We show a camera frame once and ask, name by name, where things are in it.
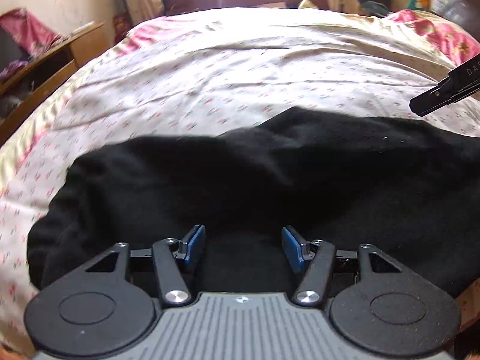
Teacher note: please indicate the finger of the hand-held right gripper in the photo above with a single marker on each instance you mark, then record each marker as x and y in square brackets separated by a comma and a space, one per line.
[431, 101]

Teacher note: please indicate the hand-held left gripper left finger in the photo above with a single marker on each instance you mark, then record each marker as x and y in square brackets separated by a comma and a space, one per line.
[195, 246]

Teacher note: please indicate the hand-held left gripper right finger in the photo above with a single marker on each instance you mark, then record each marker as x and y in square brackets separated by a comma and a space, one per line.
[292, 248]

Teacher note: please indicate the black pants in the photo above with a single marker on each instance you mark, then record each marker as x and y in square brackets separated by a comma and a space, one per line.
[243, 176]

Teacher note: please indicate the pink floral quilt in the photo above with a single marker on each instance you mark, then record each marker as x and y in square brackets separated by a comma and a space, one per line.
[442, 33]

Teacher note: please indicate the yellow green bag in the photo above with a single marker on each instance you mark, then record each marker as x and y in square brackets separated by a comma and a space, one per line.
[308, 3]

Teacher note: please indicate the cherry print bed sheet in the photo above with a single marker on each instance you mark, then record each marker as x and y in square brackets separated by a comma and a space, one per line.
[225, 75]

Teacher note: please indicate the wooden cabinet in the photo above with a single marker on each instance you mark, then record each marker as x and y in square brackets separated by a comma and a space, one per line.
[86, 45]

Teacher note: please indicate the white tube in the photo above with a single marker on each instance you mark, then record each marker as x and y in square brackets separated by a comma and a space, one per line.
[84, 27]

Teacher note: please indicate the purple cloth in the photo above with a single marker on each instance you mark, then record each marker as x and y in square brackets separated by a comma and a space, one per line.
[13, 69]

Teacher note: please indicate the black television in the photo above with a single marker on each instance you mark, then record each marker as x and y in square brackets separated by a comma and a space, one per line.
[9, 48]

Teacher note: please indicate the pink floral cloth cover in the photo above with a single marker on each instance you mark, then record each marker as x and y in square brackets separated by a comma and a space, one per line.
[30, 26]

